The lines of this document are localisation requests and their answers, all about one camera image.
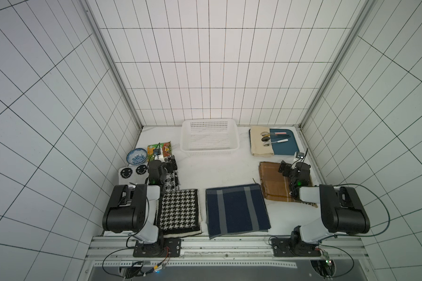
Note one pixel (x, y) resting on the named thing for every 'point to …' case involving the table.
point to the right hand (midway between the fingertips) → (286, 159)
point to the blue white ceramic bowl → (136, 156)
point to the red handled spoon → (265, 133)
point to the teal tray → (288, 147)
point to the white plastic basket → (209, 137)
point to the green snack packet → (166, 151)
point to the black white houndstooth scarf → (177, 213)
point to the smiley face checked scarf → (133, 175)
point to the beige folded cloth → (257, 148)
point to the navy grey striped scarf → (235, 209)
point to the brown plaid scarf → (275, 187)
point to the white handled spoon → (268, 143)
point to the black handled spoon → (266, 138)
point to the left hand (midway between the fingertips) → (165, 159)
